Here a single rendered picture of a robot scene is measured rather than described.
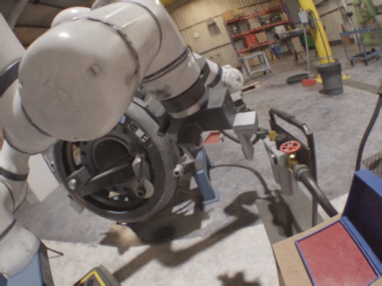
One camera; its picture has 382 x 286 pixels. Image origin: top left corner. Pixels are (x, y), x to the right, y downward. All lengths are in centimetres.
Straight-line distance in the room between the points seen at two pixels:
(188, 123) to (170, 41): 14
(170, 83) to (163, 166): 62
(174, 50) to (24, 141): 21
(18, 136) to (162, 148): 65
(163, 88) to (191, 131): 8
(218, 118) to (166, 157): 56
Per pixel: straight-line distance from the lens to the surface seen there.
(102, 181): 98
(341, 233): 42
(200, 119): 30
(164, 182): 88
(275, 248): 41
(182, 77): 25
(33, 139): 23
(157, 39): 19
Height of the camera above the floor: 82
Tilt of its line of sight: 18 degrees down
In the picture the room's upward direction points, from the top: 24 degrees counter-clockwise
